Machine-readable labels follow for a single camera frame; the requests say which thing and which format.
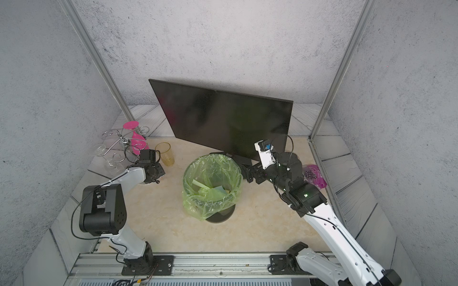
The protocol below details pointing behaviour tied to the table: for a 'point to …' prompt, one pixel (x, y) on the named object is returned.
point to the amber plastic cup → (166, 154)
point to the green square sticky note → (215, 193)
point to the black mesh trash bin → (222, 217)
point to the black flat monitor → (228, 121)
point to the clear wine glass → (99, 150)
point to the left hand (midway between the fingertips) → (160, 171)
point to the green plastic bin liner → (211, 182)
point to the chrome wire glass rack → (128, 145)
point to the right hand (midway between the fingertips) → (252, 159)
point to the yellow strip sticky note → (200, 183)
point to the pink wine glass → (138, 142)
